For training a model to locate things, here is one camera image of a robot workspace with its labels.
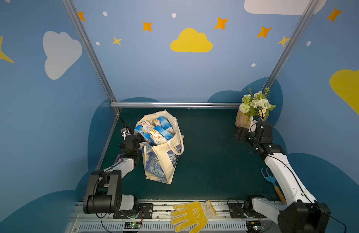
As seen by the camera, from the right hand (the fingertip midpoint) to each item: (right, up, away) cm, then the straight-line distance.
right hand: (245, 129), depth 82 cm
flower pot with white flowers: (+6, +13, +2) cm, 15 cm away
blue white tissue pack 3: (-58, +2, +4) cm, 58 cm away
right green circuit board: (-1, -48, -11) cm, 50 cm away
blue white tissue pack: (-48, +4, +4) cm, 49 cm away
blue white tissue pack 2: (-49, -3, -9) cm, 49 cm away
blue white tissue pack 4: (-57, -4, +1) cm, 58 cm away
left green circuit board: (-61, -47, -11) cm, 78 cm away
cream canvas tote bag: (-45, -8, -12) cm, 48 cm away
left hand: (-66, -4, +9) cm, 67 cm away
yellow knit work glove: (-29, -43, -8) cm, 53 cm away
